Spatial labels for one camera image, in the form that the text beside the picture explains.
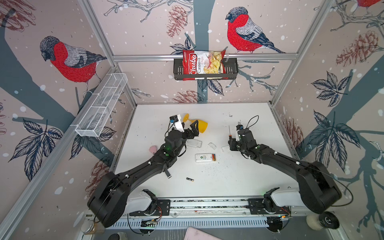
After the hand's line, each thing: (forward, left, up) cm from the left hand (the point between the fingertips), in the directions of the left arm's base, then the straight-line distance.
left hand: (191, 122), depth 77 cm
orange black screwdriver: (+3, -24, -17) cm, 30 cm away
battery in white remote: (-8, -13, -25) cm, 29 cm away
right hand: (-2, -22, -18) cm, 29 cm away
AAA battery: (-21, +3, -26) cm, 33 cm away
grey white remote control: (+2, -1, -25) cm, 25 cm away
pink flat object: (-45, -1, -23) cm, 51 cm away
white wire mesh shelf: (-3, +49, +4) cm, 49 cm away
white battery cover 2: (-3, -21, -24) cm, 32 cm away
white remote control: (-9, -8, -24) cm, 27 cm away
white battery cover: (0, -13, -25) cm, 28 cm away
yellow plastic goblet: (+12, -7, -19) cm, 23 cm away
